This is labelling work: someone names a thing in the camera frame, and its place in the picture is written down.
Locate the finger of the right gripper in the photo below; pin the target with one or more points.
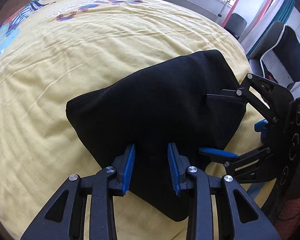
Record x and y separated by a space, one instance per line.
270 99
255 166

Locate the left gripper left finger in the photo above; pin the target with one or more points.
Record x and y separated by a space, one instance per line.
63 215

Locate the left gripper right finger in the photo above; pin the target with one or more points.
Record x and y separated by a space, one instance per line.
217 201

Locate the black pants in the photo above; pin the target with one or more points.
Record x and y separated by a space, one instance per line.
151 108

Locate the black office chair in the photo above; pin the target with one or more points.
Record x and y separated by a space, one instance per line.
277 56

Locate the yellow cartoon bed cover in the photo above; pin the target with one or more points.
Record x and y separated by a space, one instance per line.
54 50

